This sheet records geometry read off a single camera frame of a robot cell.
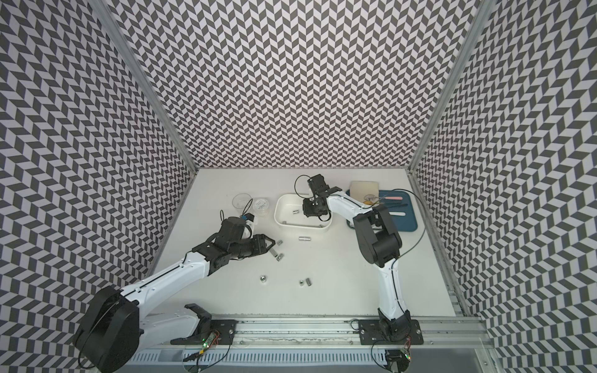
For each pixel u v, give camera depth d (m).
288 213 1.02
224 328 0.73
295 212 1.02
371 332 0.73
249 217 0.78
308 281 0.83
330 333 0.75
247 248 0.72
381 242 0.55
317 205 0.75
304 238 0.94
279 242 0.93
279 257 0.89
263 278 0.82
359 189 1.07
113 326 0.40
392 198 1.06
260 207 0.97
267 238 0.79
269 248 0.78
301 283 0.82
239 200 0.99
